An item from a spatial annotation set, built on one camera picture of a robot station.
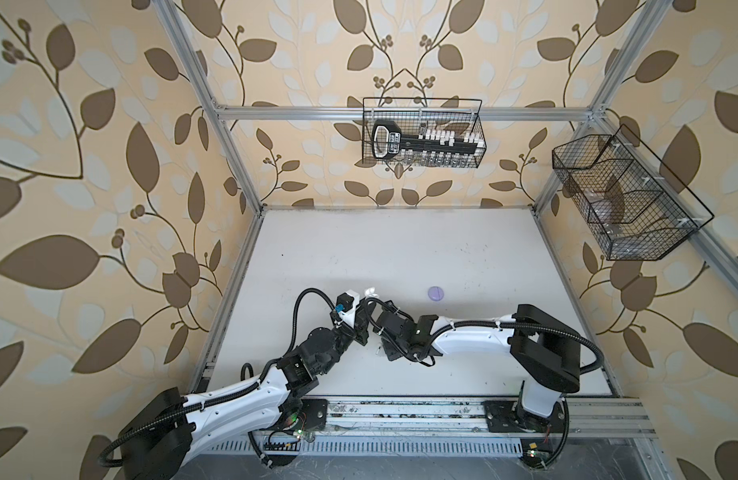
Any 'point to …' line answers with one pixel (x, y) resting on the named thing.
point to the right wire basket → (635, 208)
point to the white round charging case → (370, 292)
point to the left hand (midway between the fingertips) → (373, 301)
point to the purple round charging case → (435, 293)
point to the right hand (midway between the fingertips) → (390, 346)
